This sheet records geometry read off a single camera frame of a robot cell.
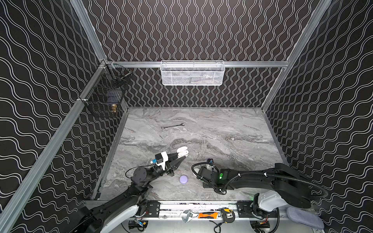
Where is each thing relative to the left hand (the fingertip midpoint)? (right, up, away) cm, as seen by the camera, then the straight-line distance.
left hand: (185, 156), depth 64 cm
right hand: (+12, -19, +20) cm, 31 cm away
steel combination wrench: (-18, +11, +44) cm, 49 cm away
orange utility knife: (+8, -31, +9) cm, 34 cm away
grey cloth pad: (+58, -31, +6) cm, 66 cm away
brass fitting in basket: (-41, +24, +18) cm, 51 cm away
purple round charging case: (-1, -18, +20) cm, 27 cm away
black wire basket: (-52, +31, +28) cm, 67 cm away
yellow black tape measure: (+21, -30, +7) cm, 38 cm away
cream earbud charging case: (-1, +2, +2) cm, 3 cm away
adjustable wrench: (0, -32, +9) cm, 33 cm away
